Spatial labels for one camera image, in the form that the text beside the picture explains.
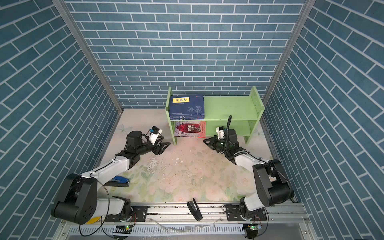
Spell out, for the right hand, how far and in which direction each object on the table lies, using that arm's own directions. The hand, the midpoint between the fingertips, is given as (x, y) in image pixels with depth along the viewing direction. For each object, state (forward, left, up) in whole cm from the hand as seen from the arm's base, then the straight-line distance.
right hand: (202, 139), depth 86 cm
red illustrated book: (+8, +6, -1) cm, 10 cm away
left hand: (-3, +21, +1) cm, 21 cm away
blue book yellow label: (+8, +9, +18) cm, 22 cm away
